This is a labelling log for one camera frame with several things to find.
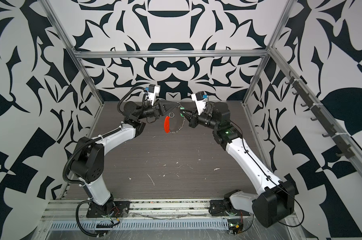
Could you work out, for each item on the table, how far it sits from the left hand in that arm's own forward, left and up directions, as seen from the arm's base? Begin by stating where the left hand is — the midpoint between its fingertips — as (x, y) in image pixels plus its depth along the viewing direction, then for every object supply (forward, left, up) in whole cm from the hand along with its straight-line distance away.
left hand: (177, 101), depth 66 cm
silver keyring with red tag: (-4, +5, -11) cm, 12 cm away
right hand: (-2, -2, -4) cm, 5 cm away
